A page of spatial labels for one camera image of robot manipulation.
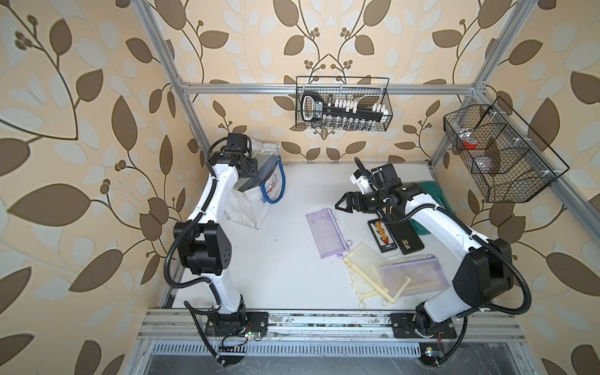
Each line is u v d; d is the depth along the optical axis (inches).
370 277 32.5
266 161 35.9
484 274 16.7
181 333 29.1
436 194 40.1
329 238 37.2
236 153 24.6
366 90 35.9
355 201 28.5
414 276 31.9
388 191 25.2
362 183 29.7
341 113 33.1
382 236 36.8
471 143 31.7
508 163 28.7
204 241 18.5
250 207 34.5
